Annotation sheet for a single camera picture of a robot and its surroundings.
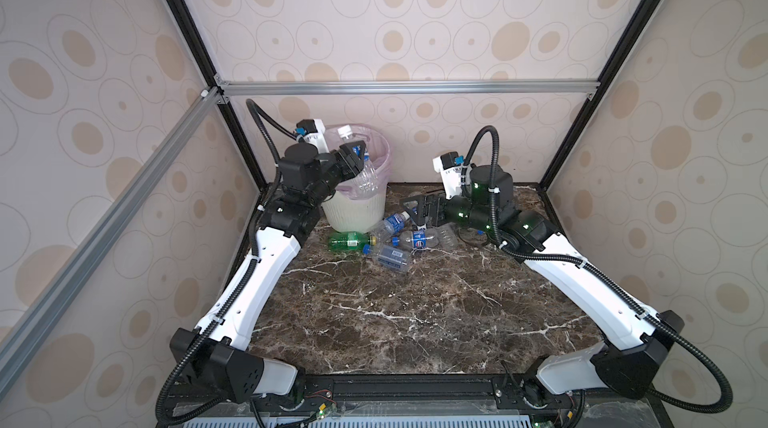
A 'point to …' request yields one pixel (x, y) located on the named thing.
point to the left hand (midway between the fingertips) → (363, 137)
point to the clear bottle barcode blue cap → (387, 256)
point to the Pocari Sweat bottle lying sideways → (391, 226)
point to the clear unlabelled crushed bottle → (447, 235)
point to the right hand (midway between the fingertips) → (413, 198)
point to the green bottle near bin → (351, 241)
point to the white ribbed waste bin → (350, 214)
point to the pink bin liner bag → (378, 148)
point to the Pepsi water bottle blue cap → (419, 239)
